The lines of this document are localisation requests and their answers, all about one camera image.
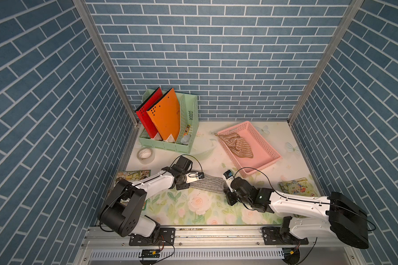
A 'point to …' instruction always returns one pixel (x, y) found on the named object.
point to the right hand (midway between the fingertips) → (224, 191)
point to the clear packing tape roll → (145, 155)
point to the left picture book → (134, 175)
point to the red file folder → (144, 117)
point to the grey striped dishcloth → (209, 183)
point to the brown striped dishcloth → (237, 144)
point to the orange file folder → (165, 115)
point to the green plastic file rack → (189, 112)
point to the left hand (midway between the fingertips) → (187, 177)
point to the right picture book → (300, 186)
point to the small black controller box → (150, 253)
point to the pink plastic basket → (263, 154)
